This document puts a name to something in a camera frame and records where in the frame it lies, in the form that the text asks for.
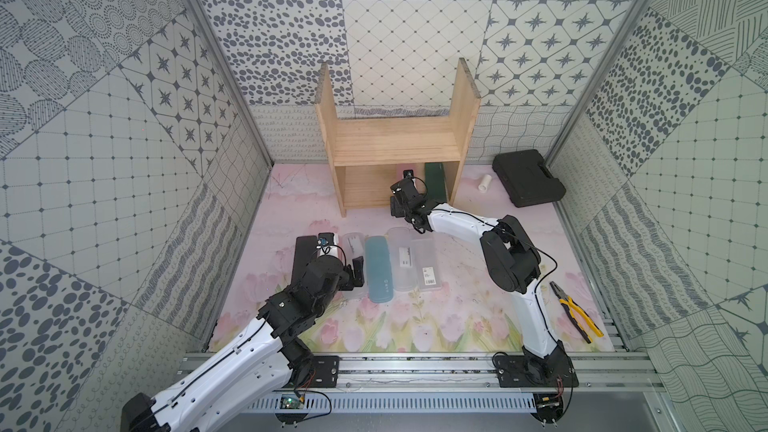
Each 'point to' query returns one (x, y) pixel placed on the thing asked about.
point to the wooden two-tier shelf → (365, 151)
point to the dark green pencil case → (435, 182)
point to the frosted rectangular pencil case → (427, 267)
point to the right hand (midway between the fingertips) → (409, 201)
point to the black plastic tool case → (527, 179)
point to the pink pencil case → (418, 170)
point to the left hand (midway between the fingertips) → (347, 254)
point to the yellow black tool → (580, 317)
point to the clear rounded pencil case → (353, 245)
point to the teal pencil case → (378, 258)
